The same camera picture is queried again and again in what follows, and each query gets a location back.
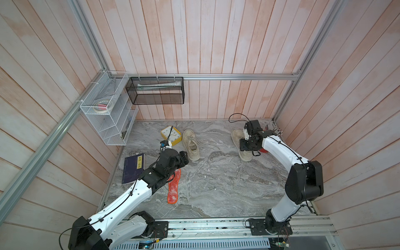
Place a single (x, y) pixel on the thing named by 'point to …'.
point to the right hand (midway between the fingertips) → (244, 145)
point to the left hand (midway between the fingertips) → (182, 157)
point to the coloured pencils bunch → (276, 129)
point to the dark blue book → (133, 166)
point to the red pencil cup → (263, 150)
